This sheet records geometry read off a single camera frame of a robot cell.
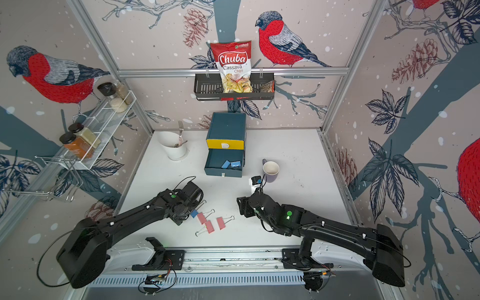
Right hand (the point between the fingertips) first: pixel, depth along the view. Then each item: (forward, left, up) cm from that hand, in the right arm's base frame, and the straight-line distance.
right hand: (242, 198), depth 75 cm
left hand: (+1, +22, -11) cm, 25 cm away
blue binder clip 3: (-3, +23, -13) cm, 26 cm away
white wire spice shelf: (+26, +62, +17) cm, 70 cm away
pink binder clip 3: (-5, +10, -14) cm, 18 cm away
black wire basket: (+52, +20, +20) cm, 59 cm away
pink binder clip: (-3, +19, -15) cm, 24 cm away
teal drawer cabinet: (+32, +9, +7) cm, 34 cm away
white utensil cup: (+35, +43, -5) cm, 56 cm away
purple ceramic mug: (+21, -14, -10) cm, 27 cm away
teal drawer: (+23, +15, -5) cm, 28 cm away
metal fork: (+43, +38, +1) cm, 57 cm away
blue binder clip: (+21, +5, -5) cm, 22 cm away
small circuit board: (-27, +32, -15) cm, 45 cm away
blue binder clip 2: (+20, +10, -5) cm, 23 cm away
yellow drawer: (+25, +10, +5) cm, 27 cm away
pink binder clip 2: (-8, +15, -14) cm, 22 cm away
